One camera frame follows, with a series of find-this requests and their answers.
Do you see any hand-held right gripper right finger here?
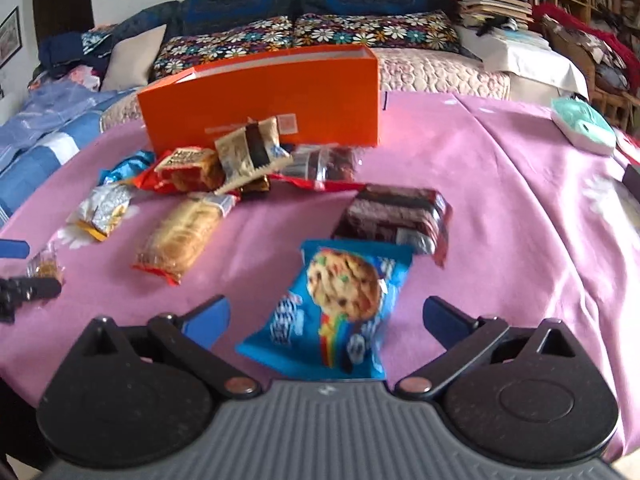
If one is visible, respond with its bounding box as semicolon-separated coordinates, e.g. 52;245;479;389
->
395;296;586;401

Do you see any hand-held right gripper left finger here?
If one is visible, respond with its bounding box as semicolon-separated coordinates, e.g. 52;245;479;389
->
70;295;265;402

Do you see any small clear snack packet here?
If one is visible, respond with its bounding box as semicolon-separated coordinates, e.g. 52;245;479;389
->
27;242;66;286

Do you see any golden biscuit packet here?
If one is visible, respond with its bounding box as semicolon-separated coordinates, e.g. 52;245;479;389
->
132;192;238;286

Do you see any silver and yellow packet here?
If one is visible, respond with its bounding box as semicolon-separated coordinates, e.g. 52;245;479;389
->
66;183;133;242

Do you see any brown chocolate cake packet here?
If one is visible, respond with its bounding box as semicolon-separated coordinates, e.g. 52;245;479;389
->
331;184;453;267

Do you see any blue cookie packet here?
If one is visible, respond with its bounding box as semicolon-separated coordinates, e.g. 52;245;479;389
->
235;240;415;380

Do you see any blue foil snack packet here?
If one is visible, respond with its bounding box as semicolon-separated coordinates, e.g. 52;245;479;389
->
97;150;156;186

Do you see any red snack packet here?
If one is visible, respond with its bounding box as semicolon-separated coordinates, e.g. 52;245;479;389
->
135;146;226;196

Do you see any beige dark-striped snack packet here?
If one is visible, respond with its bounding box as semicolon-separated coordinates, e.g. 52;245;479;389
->
214;116;293;195

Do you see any dark clear red-edged packet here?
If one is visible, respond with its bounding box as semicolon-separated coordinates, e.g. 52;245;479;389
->
270;144;366;192

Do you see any orange cardboard box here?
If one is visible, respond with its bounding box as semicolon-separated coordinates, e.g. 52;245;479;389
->
136;44;383;153

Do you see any pink floral cloth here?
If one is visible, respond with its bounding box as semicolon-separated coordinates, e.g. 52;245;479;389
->
0;91;640;461

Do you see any blue and white quilt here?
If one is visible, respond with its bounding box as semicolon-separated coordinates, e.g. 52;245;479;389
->
0;82;136;221

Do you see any dark blue clothes heap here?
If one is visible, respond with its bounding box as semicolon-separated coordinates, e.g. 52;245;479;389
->
37;30;116;81

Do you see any beige pillow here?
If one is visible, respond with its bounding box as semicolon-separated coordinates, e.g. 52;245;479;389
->
100;24;168;92

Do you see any mint green case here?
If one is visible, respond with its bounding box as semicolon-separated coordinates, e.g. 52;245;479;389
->
550;96;617;156

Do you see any dark wooden door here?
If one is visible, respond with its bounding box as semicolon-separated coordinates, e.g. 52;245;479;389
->
31;0;96;51

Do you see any red and yellow flat item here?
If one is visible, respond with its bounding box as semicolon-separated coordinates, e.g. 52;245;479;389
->
616;130;640;163

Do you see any wicker chair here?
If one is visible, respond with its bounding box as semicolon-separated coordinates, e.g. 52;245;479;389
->
540;25;631;131

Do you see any floral cushion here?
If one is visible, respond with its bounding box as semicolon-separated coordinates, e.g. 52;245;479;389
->
152;15;296;81
294;10;461;53

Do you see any white cloth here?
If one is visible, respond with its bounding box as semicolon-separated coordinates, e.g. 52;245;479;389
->
457;27;588;101

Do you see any blue patterned sofa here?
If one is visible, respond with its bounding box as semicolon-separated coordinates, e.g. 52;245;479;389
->
107;0;453;51

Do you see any red fuzzy cloth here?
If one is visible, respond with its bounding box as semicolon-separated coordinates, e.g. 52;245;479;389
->
532;2;628;71

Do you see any framed wall picture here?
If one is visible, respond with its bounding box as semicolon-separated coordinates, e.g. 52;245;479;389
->
0;6;22;68

